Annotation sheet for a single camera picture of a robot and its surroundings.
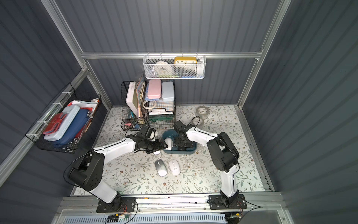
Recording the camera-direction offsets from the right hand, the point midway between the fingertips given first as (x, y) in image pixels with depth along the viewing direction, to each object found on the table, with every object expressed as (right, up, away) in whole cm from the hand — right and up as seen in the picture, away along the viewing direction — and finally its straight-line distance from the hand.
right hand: (185, 147), depth 94 cm
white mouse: (-6, -10, -9) cm, 15 cm away
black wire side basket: (-66, +32, -17) cm, 75 cm away
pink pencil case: (-21, +39, +1) cm, 44 cm away
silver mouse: (-15, -11, -9) cm, 21 cm away
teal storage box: (-9, +8, +5) cm, 13 cm away
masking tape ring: (-24, +27, -2) cm, 36 cm away
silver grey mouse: (-19, -3, -2) cm, 19 cm away
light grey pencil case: (-12, +39, +7) cm, 42 cm away
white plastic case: (-58, +23, -25) cm, 67 cm away
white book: (-35, +32, -4) cm, 48 cm away
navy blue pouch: (-54, +14, -27) cm, 62 cm away
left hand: (-14, 0, -5) cm, 15 cm away
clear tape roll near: (+9, +18, +15) cm, 25 cm away
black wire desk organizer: (-23, +30, +1) cm, 38 cm away
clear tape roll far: (+15, +21, +18) cm, 32 cm away
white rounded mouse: (-11, +4, +2) cm, 12 cm away
